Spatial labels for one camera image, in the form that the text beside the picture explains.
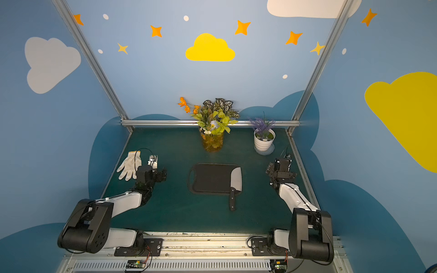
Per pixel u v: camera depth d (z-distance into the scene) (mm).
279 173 690
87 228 431
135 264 718
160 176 861
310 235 420
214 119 967
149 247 742
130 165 1017
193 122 1019
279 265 719
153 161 788
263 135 1042
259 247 746
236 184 957
